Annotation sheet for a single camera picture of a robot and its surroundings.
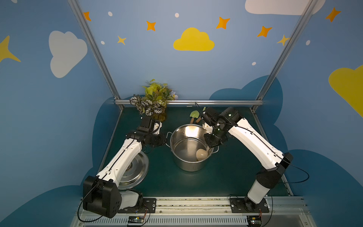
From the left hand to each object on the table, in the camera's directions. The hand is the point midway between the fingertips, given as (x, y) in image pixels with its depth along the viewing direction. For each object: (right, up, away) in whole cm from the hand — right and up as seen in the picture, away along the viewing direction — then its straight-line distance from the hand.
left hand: (167, 138), depth 81 cm
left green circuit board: (-16, -41, -10) cm, 44 cm away
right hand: (+24, -1, -9) cm, 26 cm away
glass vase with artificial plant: (-11, +23, +14) cm, 29 cm away
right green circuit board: (+46, -41, -9) cm, 63 cm away
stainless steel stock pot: (+11, -4, +16) cm, 19 cm away
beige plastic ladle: (+21, -11, +9) cm, 26 cm away
